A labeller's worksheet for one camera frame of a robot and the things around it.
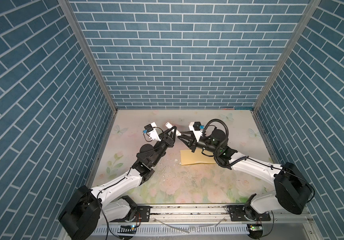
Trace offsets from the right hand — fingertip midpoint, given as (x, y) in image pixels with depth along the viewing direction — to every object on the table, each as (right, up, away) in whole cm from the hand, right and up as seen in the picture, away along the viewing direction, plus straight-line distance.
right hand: (179, 133), depth 73 cm
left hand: (-1, +2, -2) cm, 3 cm away
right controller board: (+38, -48, +1) cm, 61 cm away
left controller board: (-25, -48, 0) cm, 54 cm away
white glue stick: (-4, +4, -3) cm, 7 cm away
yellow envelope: (+6, -17, +22) cm, 28 cm away
